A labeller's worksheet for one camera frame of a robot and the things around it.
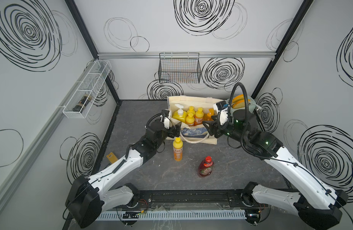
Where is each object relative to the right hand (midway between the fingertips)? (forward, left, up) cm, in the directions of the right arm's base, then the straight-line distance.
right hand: (209, 120), depth 64 cm
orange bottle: (+17, +7, -14) cm, 23 cm away
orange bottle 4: (-6, +14, -18) cm, 24 cm away
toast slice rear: (+28, -24, -14) cm, 39 cm away
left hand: (+6, +17, -10) cm, 20 cm away
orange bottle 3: (+14, +2, -16) cm, 21 cm away
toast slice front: (+24, -24, -15) cm, 38 cm away
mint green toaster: (+29, -36, -23) cm, 51 cm away
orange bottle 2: (+12, +7, -16) cm, 21 cm away
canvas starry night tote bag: (+7, +3, -23) cm, 25 cm away
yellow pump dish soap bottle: (+13, +14, -13) cm, 23 cm away
